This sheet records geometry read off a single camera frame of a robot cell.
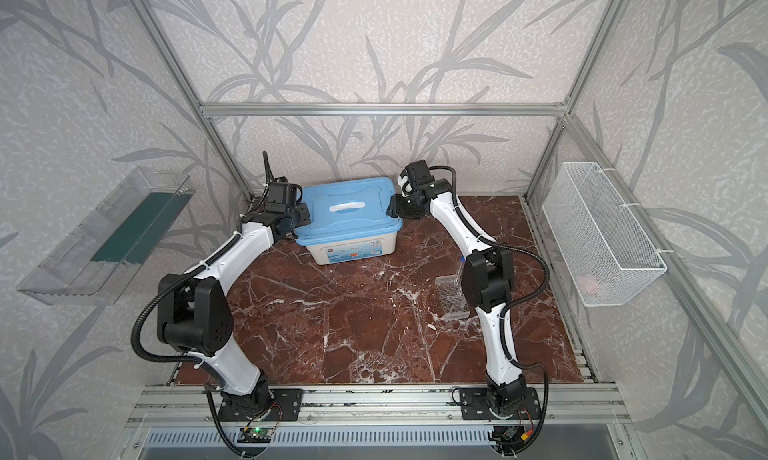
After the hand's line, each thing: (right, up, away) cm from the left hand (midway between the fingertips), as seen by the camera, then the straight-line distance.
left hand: (306, 202), depth 92 cm
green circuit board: (-6, -58, -20) cm, 61 cm away
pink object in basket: (+76, -21, -20) cm, 82 cm away
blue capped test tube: (+43, -13, -31) cm, 54 cm away
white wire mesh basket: (+72, -13, -31) cm, 79 cm away
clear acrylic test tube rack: (+45, -29, 0) cm, 54 cm away
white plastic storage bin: (+14, -15, +4) cm, 21 cm away
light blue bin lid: (+13, -2, +2) cm, 13 cm away
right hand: (+27, 0, +2) cm, 28 cm away
